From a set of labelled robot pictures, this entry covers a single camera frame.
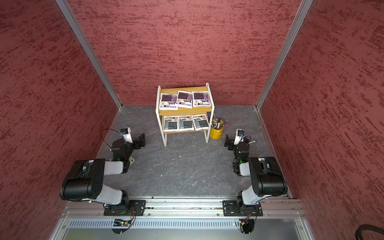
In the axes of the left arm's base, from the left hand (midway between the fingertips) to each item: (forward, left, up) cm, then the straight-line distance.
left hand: (137, 136), depth 93 cm
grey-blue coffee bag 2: (+4, -22, +10) cm, 24 cm away
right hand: (+1, -62, 0) cm, 62 cm away
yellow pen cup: (+6, -51, 0) cm, 51 cm away
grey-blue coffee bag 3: (+6, -40, +9) cm, 41 cm away
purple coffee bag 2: (+6, -31, +27) cm, 42 cm away
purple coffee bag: (+5, -22, +26) cm, 35 cm away
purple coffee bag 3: (+8, -40, +26) cm, 48 cm away
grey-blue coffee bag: (+4, -31, +10) cm, 33 cm away
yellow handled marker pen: (+2, -77, -7) cm, 77 cm away
